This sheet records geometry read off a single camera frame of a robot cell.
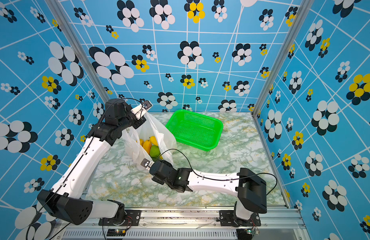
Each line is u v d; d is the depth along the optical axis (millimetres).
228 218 726
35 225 630
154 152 891
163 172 539
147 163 615
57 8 692
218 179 456
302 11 691
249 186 472
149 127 705
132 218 726
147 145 887
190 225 727
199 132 1083
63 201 377
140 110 601
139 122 652
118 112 554
